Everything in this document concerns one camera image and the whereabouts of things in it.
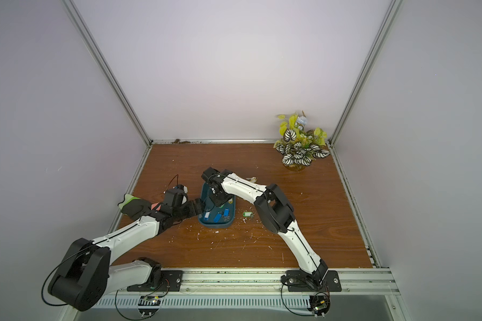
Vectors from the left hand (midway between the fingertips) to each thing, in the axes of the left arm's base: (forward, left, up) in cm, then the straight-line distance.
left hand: (200, 205), depth 89 cm
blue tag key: (-4, -8, -4) cm, 10 cm away
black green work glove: (+1, +33, -4) cm, 33 cm away
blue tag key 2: (-3, -12, -4) cm, 13 cm away
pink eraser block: (+1, +23, -3) cm, 23 cm away
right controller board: (-36, -48, -7) cm, 61 cm away
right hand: (+6, -8, -2) cm, 10 cm away
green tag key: (-2, -22, -4) cm, 23 cm away
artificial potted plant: (+20, -45, +18) cm, 53 cm away
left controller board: (-35, +14, -6) cm, 39 cm away
